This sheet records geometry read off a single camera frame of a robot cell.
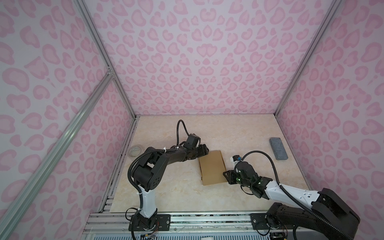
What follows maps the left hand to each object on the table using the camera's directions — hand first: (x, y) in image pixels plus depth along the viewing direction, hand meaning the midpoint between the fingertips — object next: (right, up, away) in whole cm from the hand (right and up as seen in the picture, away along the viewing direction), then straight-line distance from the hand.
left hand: (207, 152), depth 96 cm
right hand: (+9, -10, -11) cm, 18 cm away
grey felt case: (+47, +2, +2) cm, 47 cm away
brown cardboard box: (+2, -8, -9) cm, 12 cm away
